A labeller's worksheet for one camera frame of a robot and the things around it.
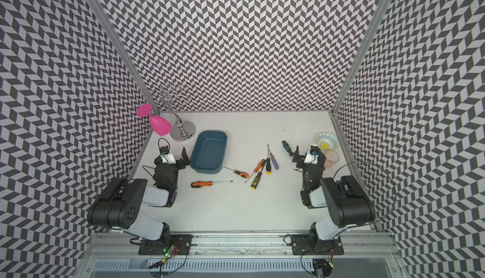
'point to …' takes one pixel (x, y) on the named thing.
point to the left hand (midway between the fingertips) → (175, 150)
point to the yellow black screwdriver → (256, 179)
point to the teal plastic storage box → (208, 151)
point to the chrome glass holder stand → (182, 130)
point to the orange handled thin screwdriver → (257, 167)
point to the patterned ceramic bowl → (327, 141)
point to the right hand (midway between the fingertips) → (307, 149)
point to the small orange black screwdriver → (242, 174)
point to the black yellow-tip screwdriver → (268, 170)
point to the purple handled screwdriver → (273, 159)
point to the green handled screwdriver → (288, 148)
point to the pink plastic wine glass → (160, 126)
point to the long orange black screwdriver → (197, 184)
